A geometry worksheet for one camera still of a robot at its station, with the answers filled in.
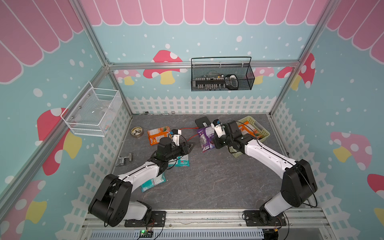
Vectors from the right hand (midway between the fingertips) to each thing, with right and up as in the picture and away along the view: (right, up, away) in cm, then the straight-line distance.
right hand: (213, 138), depth 87 cm
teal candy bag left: (-35, -25, -2) cm, 43 cm away
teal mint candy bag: (-20, -15, +6) cm, 26 cm away
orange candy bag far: (-39, +1, +20) cm, 44 cm away
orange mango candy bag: (+26, +6, +20) cm, 33 cm away
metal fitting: (-57, -14, +8) cm, 59 cm away
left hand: (-11, -5, -3) cm, 13 cm away
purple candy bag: (-4, +1, +2) cm, 5 cm away
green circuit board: (-35, -46, -14) cm, 59 cm away
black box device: (-5, +10, +26) cm, 28 cm away
